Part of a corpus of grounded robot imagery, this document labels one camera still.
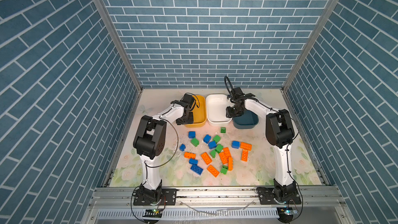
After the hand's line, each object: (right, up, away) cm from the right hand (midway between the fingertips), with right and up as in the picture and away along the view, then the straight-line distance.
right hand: (228, 113), depth 102 cm
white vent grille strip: (-21, -44, -32) cm, 58 cm away
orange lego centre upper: (-3, -21, -14) cm, 26 cm away
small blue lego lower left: (-22, -25, -19) cm, 38 cm away
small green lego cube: (-4, -10, -6) cm, 13 cm away
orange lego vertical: (+7, -22, -15) cm, 28 cm away
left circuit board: (-40, -45, -30) cm, 67 cm away
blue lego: (-24, -13, -6) cm, 28 cm away
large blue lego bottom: (-20, -29, -21) cm, 40 cm away
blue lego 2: (-14, -15, -9) cm, 23 cm away
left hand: (-26, -5, -4) cm, 27 cm away
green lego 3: (-7, -20, -13) cm, 25 cm away
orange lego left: (-24, -22, -16) cm, 37 cm away
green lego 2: (-22, -17, -9) cm, 29 cm away
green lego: (-8, -15, -11) cm, 20 cm away
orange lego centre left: (-14, -24, -18) cm, 33 cm away
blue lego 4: (+2, -18, -12) cm, 22 cm away
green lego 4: (-11, -22, -14) cm, 28 cm away
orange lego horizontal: (+8, -18, -13) cm, 24 cm away
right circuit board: (+23, -45, -31) cm, 59 cm away
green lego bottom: (-5, -28, -21) cm, 36 cm away
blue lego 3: (-11, -18, -11) cm, 24 cm away
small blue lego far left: (-28, -18, -15) cm, 37 cm away
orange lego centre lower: (-5, -24, -16) cm, 29 cm away
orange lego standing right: (-1, -26, -20) cm, 33 cm away
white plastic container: (-7, +5, +10) cm, 14 cm away
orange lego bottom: (-11, -30, -20) cm, 37 cm away
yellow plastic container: (-19, 0, +5) cm, 20 cm away
